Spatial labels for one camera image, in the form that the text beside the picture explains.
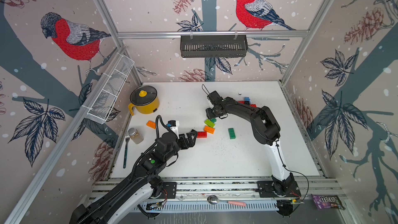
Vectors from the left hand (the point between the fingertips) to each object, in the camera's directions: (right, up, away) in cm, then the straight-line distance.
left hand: (194, 131), depth 77 cm
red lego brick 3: (+4, -5, +14) cm, 15 cm away
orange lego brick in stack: (+8, -3, +15) cm, 18 cm away
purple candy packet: (+63, -30, -9) cm, 71 cm away
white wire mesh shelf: (-49, +25, +13) cm, 57 cm away
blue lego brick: (+36, +16, +30) cm, 49 cm away
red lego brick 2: (+40, +12, +29) cm, 50 cm away
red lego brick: (+31, +14, +28) cm, 44 cm away
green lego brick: (+22, -5, +15) cm, 28 cm away
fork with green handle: (-42, -7, +14) cm, 45 cm away
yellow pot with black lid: (-34, +15, +21) cm, 43 cm away
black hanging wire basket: (+12, +53, +27) cm, 60 cm away
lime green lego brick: (+8, +1, +19) cm, 21 cm away
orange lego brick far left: (-29, 0, +20) cm, 35 cm away
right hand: (+10, +7, +25) cm, 28 cm away
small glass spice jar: (-33, -4, +6) cm, 34 cm away
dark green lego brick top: (+11, +3, +20) cm, 23 cm away
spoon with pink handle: (+10, -31, -5) cm, 33 cm away
